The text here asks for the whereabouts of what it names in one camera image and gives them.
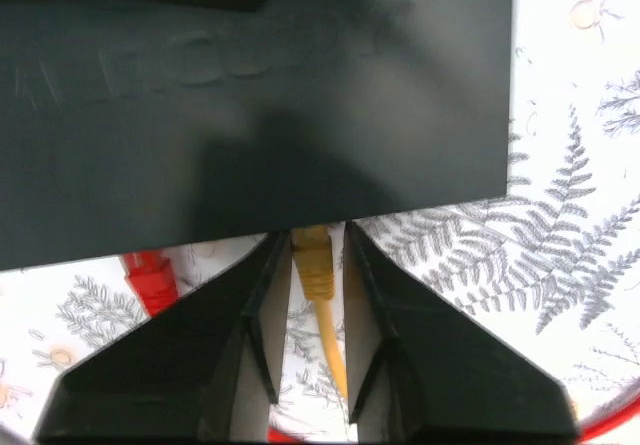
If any black network switch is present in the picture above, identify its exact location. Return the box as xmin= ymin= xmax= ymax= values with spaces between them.
xmin=1 ymin=0 xmax=512 ymax=270

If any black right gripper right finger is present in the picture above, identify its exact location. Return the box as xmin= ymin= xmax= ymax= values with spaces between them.
xmin=343 ymin=222 xmax=578 ymax=444

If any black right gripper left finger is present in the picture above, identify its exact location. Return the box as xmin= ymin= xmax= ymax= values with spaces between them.
xmin=34 ymin=232 xmax=291 ymax=444

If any red ethernet cable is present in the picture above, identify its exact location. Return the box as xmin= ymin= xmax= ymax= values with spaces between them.
xmin=119 ymin=249 xmax=640 ymax=444

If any yellow ethernet cable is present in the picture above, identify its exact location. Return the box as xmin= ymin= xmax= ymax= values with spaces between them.
xmin=290 ymin=224 xmax=350 ymax=400

